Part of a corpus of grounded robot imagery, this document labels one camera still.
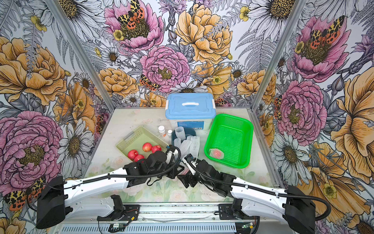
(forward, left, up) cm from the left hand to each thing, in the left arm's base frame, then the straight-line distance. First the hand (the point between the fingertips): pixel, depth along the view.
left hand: (182, 172), depth 75 cm
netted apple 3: (0, -2, 0) cm, 2 cm away
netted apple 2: (+14, -20, -7) cm, 25 cm away
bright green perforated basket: (+31, -35, -12) cm, 48 cm away
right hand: (0, -1, -3) cm, 3 cm away
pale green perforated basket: (+27, +33, -12) cm, 44 cm away
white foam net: (+27, +2, -4) cm, 27 cm away
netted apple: (+20, +23, -8) cm, 31 cm away
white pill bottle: (+31, +15, -7) cm, 35 cm away
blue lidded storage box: (+39, -5, +5) cm, 40 cm away
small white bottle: (+31, +9, -7) cm, 33 cm away
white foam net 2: (+17, -5, -4) cm, 19 cm away
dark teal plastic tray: (+30, -4, -7) cm, 31 cm away
